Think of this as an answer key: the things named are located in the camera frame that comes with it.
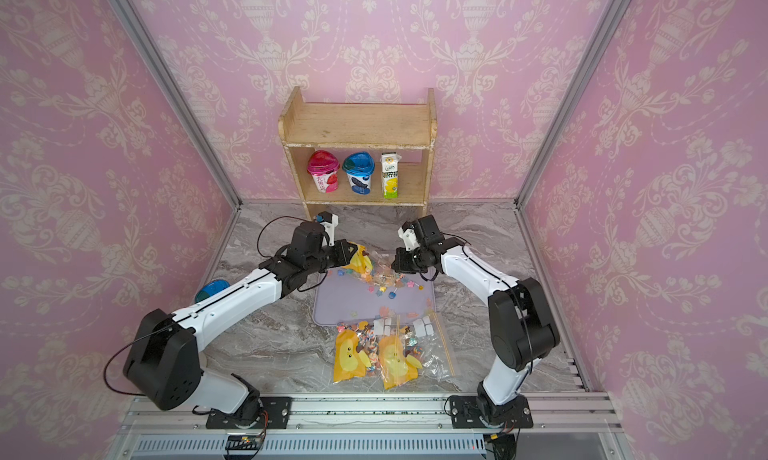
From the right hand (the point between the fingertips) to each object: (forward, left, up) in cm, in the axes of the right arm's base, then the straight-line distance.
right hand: (394, 264), depth 89 cm
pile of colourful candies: (-2, +6, -10) cm, 12 cm away
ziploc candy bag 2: (-22, +11, -7) cm, 26 cm away
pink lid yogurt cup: (+22, +19, +21) cm, 36 cm away
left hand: (+1, +10, +8) cm, 12 cm away
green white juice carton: (+18, 0, +20) cm, 27 cm away
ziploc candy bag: (-1, +6, 0) cm, 6 cm away
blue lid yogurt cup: (+22, +9, +20) cm, 31 cm away
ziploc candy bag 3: (-23, -4, -11) cm, 26 cm away
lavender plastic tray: (-3, +16, -12) cm, 20 cm away
